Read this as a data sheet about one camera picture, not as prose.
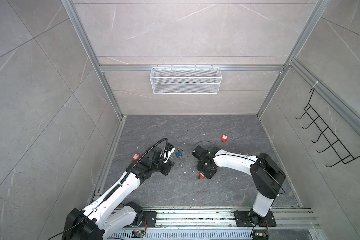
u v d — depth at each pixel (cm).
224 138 104
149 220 74
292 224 73
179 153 98
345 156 57
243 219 73
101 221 41
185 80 101
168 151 68
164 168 69
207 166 64
